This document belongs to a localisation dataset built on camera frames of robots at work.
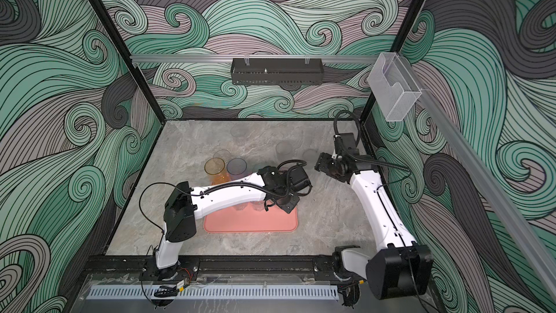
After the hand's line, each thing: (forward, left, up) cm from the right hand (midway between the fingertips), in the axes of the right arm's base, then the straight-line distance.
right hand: (322, 166), depth 80 cm
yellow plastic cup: (+7, +45, -13) cm, 47 cm away
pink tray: (-13, +19, -20) cm, 30 cm away
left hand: (-11, +12, -6) cm, 17 cm away
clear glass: (+17, +43, -15) cm, 49 cm away
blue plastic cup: (+4, +34, -8) cm, 35 cm away
